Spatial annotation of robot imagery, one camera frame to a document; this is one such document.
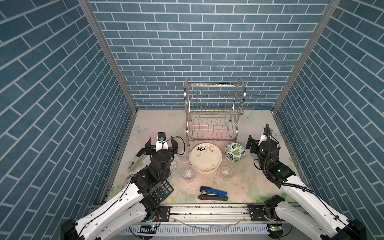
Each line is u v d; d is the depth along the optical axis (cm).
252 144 74
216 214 75
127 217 56
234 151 91
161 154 53
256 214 74
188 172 87
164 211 74
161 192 79
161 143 57
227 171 88
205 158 93
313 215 46
